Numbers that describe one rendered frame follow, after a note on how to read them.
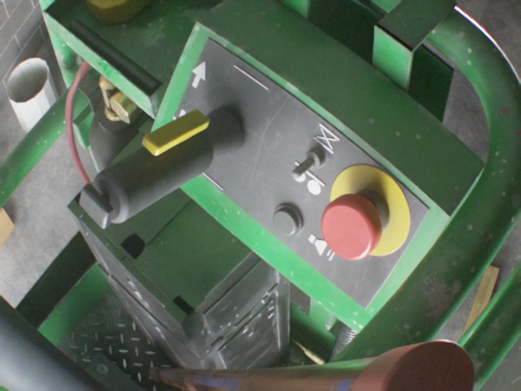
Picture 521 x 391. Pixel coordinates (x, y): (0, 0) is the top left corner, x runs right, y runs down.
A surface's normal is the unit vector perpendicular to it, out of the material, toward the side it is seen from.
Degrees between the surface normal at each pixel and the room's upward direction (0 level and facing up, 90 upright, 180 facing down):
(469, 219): 27
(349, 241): 58
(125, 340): 0
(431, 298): 9
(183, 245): 0
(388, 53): 90
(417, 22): 0
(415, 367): 16
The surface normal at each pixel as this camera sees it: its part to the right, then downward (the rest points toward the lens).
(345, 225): -0.59, 0.37
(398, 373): 0.18, -0.21
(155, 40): -0.03, -0.39
